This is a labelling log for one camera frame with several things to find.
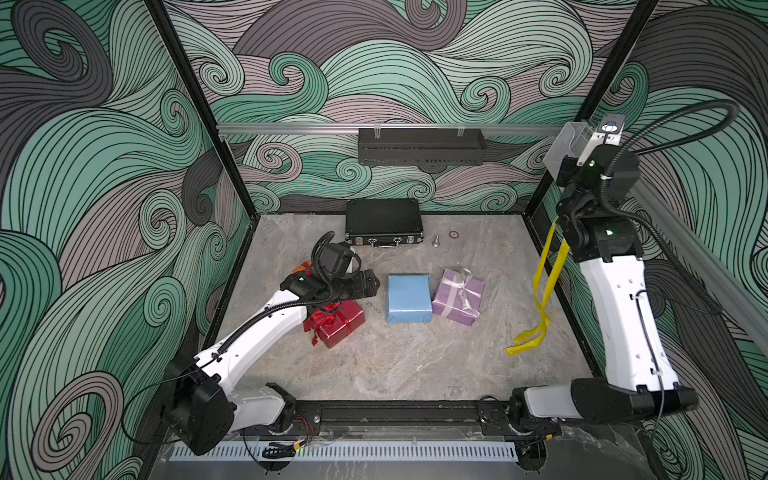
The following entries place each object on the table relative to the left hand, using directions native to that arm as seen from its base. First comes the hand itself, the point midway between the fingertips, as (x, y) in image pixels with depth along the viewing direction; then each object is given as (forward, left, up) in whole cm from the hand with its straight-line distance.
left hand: (368, 282), depth 78 cm
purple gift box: (+2, -27, -11) cm, 29 cm away
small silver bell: (+28, -24, -17) cm, 41 cm away
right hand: (+9, -46, +35) cm, 58 cm away
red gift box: (-8, +11, -12) cm, 17 cm away
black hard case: (+35, -5, -13) cm, 38 cm away
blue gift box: (+1, -12, -11) cm, 16 cm away
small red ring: (+34, -32, -19) cm, 50 cm away
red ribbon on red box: (-5, +14, -11) cm, 18 cm away
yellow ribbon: (-7, -49, -18) cm, 53 cm away
